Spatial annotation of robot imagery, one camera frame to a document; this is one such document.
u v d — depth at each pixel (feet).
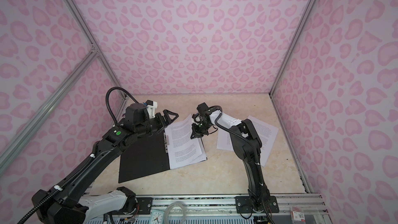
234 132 1.83
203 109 2.64
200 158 2.86
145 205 2.41
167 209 2.27
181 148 3.02
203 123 2.69
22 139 1.77
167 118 2.09
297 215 2.27
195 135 2.75
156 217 2.26
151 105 2.21
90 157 1.46
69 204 1.28
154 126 2.06
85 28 2.72
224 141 3.12
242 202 2.42
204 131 2.76
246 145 1.65
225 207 2.41
